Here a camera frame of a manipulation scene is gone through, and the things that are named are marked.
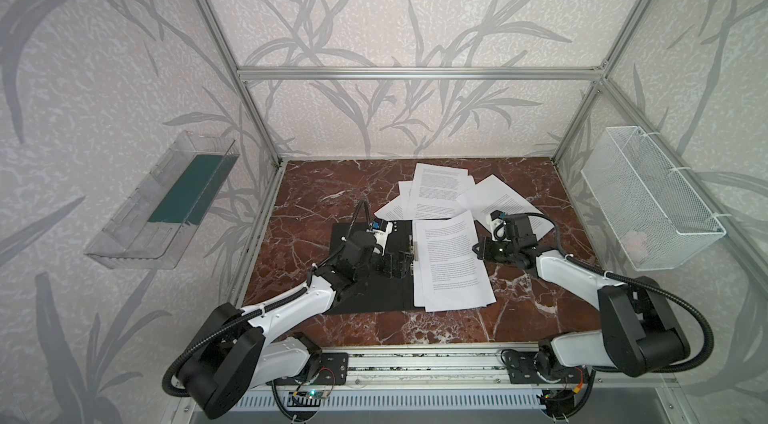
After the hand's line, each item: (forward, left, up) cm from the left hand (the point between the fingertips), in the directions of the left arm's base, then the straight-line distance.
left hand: (405, 246), depth 83 cm
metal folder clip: (+4, -3, -11) cm, 12 cm away
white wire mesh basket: (-5, -52, +24) cm, 58 cm away
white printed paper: (-3, -13, -11) cm, 17 cm away
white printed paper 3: (+29, -33, -14) cm, 46 cm away
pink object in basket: (-5, -56, +11) cm, 58 cm away
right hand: (+6, -21, -6) cm, 22 cm away
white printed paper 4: (+29, -12, -12) cm, 33 cm away
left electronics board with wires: (-33, +22, -11) cm, 42 cm away
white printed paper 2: (-3, -13, -11) cm, 17 cm away
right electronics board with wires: (-34, -39, -15) cm, 54 cm away
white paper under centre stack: (+22, +2, -13) cm, 26 cm away
